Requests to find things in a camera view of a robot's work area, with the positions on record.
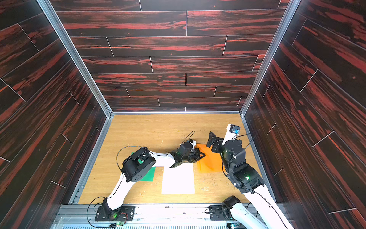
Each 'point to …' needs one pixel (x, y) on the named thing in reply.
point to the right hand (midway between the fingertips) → (223, 134)
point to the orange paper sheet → (212, 161)
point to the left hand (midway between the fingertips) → (208, 156)
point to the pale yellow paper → (178, 180)
